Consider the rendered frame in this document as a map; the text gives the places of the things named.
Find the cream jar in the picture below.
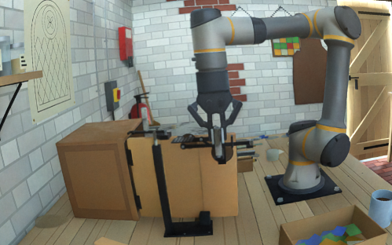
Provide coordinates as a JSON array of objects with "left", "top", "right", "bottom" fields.
[{"left": 10, "top": 42, "right": 27, "bottom": 75}]

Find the light wooden plank door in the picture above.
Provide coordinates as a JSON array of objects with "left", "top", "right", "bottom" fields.
[{"left": 335, "top": 0, "right": 392, "bottom": 161}]

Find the wooden wall shelf black bracket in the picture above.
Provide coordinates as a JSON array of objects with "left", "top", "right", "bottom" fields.
[{"left": 0, "top": 70, "right": 44, "bottom": 144}]

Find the black door hinge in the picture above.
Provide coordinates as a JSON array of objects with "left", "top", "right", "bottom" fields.
[{"left": 124, "top": 137, "right": 143, "bottom": 212}]

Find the grey upright pin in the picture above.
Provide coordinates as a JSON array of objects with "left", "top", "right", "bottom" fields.
[{"left": 141, "top": 108, "right": 150, "bottom": 132}]

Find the brown wall board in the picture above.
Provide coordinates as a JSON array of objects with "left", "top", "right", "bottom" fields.
[{"left": 291, "top": 38, "right": 329, "bottom": 106}]

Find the black door rack rail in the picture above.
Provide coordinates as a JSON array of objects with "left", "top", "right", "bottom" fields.
[{"left": 126, "top": 130, "right": 172, "bottom": 141}]

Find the black latch bar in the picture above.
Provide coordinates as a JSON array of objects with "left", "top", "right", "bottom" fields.
[{"left": 180, "top": 140, "right": 255, "bottom": 151}]

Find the open cardboard box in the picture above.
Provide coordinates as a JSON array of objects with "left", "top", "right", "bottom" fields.
[{"left": 278, "top": 203, "right": 389, "bottom": 245}]

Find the green glass piece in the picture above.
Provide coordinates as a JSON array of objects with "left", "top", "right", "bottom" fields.
[{"left": 343, "top": 223, "right": 364, "bottom": 237}]

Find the pale green cup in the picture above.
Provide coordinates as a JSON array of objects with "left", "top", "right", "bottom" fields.
[{"left": 266, "top": 148, "right": 285, "bottom": 163}]

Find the black door stay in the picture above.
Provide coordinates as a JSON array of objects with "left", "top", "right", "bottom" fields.
[{"left": 151, "top": 138, "right": 214, "bottom": 238}]

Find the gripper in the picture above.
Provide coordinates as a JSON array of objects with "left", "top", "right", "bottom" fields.
[{"left": 187, "top": 69, "right": 244, "bottom": 161}]

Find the red wall box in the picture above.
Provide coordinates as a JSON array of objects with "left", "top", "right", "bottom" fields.
[{"left": 118, "top": 26, "right": 135, "bottom": 68}]

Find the light wooden offcut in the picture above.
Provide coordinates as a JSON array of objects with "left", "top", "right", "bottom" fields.
[{"left": 93, "top": 236, "right": 129, "bottom": 245}]

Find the pale blue coffee mug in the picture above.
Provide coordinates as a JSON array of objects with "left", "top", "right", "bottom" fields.
[{"left": 367, "top": 188, "right": 392, "bottom": 229}]

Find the small brown wooden block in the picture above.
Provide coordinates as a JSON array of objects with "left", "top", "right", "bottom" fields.
[{"left": 236, "top": 157, "right": 255, "bottom": 174}]

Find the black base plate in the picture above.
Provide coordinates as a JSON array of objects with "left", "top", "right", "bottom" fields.
[{"left": 264, "top": 168, "right": 343, "bottom": 207}]

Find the cream window drawing poster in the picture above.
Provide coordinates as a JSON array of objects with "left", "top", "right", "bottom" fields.
[{"left": 23, "top": 0, "right": 76, "bottom": 126}]

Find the light brown cupboard door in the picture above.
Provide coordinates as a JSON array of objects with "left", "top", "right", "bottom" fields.
[{"left": 126, "top": 133, "right": 240, "bottom": 219}]

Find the grey switch box yellow button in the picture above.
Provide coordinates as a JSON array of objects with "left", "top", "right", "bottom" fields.
[{"left": 104, "top": 80, "right": 122, "bottom": 122}]

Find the dark handled tool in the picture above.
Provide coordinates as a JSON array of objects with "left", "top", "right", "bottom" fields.
[{"left": 236, "top": 149, "right": 261, "bottom": 159}]

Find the grey door handle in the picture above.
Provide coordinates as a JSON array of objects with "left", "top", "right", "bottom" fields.
[{"left": 213, "top": 125, "right": 224, "bottom": 160}]

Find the red fire extinguisher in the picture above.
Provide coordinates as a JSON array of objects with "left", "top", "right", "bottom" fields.
[{"left": 128, "top": 92, "right": 153, "bottom": 120}]

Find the blue glass piece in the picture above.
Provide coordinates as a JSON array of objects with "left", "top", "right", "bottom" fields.
[
  {"left": 295, "top": 233, "right": 323, "bottom": 245},
  {"left": 329, "top": 225, "right": 348, "bottom": 237}
]

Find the wooden broom stick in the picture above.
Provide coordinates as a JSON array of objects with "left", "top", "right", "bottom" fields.
[{"left": 137, "top": 69, "right": 161, "bottom": 127}]

